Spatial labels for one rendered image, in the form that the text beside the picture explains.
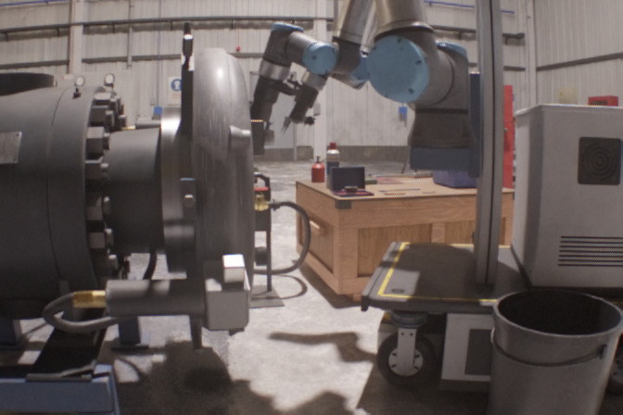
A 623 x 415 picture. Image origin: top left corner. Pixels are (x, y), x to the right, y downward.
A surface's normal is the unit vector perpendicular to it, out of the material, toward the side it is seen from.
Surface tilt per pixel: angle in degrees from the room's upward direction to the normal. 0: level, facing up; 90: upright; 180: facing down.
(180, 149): 58
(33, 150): 63
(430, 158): 90
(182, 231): 108
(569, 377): 93
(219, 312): 112
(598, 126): 90
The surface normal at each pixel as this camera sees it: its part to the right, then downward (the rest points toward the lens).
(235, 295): 0.24, 0.47
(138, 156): 0.14, -0.54
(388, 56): -0.64, 0.17
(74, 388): 0.26, 0.10
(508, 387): -0.91, 0.10
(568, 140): -0.29, 0.10
